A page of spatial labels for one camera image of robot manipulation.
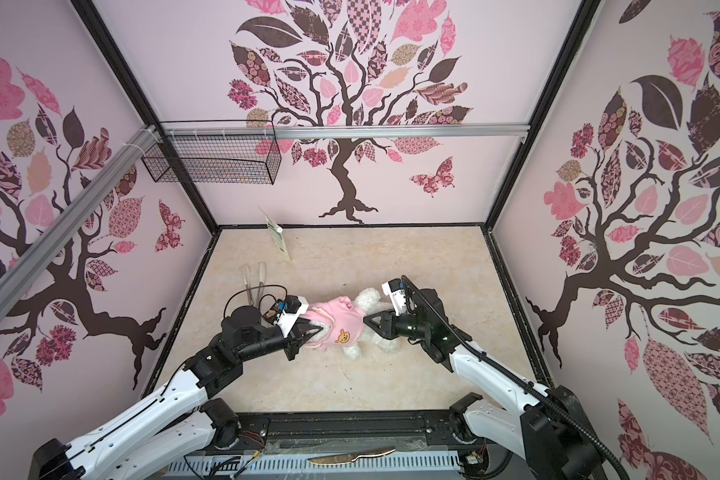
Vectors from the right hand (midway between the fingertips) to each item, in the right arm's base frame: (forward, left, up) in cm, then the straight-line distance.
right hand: (367, 317), depth 77 cm
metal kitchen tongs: (+23, +43, -13) cm, 50 cm away
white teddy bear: (+3, 0, +4) cm, 5 cm away
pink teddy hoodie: (-3, +6, +5) cm, 8 cm away
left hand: (-4, +12, +2) cm, 13 cm away
